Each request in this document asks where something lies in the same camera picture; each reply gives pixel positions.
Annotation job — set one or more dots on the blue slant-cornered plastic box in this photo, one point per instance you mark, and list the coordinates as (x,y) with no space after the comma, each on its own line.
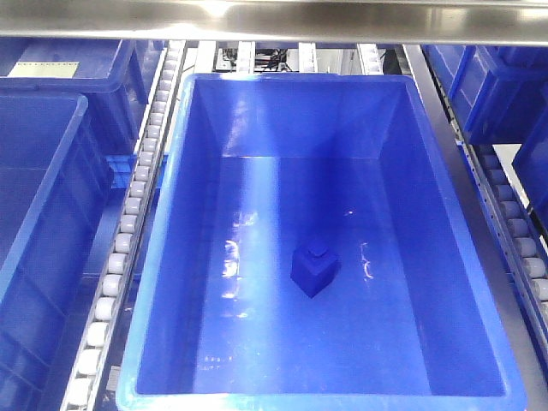
(314,269)

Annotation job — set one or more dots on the large blue plastic bin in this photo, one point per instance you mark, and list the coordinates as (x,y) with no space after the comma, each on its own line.
(257,342)

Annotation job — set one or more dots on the steel roller rack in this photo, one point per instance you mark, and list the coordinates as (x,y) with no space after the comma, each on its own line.
(274,21)

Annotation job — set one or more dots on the blue bin with paper label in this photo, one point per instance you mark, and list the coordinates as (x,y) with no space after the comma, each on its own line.
(111,107)

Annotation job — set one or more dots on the pale paper label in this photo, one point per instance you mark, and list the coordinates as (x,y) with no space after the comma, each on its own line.
(43,69)

